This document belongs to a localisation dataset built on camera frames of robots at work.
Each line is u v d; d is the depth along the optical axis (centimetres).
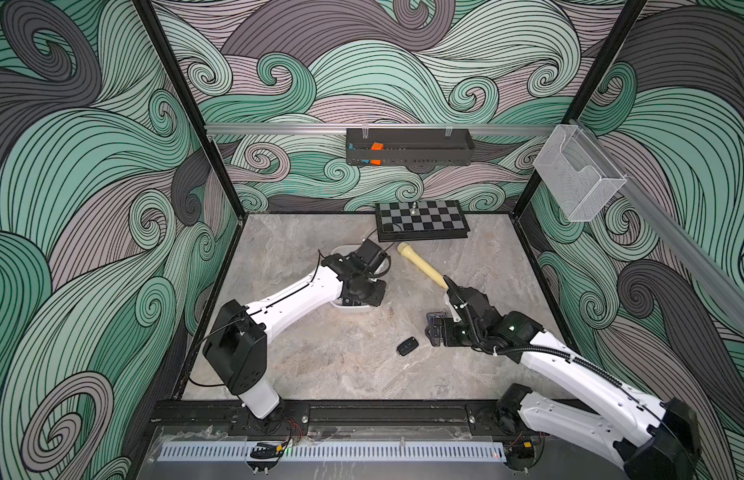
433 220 114
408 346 85
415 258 104
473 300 58
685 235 60
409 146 95
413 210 116
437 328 70
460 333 67
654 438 38
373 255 65
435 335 69
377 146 87
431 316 90
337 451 70
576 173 78
